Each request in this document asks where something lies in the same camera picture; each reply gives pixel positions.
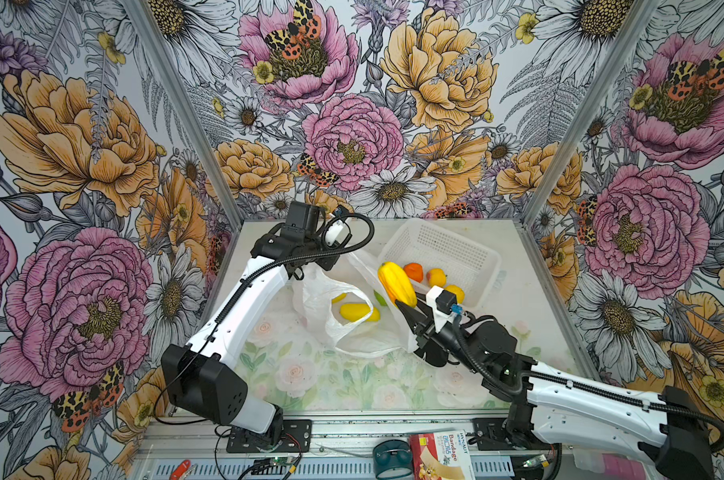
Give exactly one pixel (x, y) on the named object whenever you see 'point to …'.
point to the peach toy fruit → (436, 277)
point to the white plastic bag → (318, 295)
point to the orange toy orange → (414, 271)
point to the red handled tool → (180, 470)
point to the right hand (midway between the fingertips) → (401, 303)
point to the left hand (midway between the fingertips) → (331, 254)
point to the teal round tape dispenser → (392, 459)
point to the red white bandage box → (441, 456)
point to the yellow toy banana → (351, 312)
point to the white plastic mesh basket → (434, 257)
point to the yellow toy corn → (397, 284)
